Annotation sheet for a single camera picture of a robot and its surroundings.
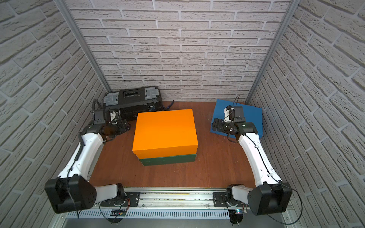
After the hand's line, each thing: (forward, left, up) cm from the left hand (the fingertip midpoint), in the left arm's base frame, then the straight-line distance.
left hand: (128, 124), depth 82 cm
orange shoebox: (-9, -23, +4) cm, 25 cm away
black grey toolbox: (+22, +5, -4) cm, 23 cm away
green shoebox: (-18, -24, -10) cm, 32 cm away
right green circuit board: (-42, -60, -18) cm, 76 cm away
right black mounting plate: (-37, -53, -17) cm, 67 cm away
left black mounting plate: (-36, -5, -18) cm, 41 cm away
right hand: (-3, -55, +3) cm, 55 cm away
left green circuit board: (-42, 0, -20) cm, 46 cm away
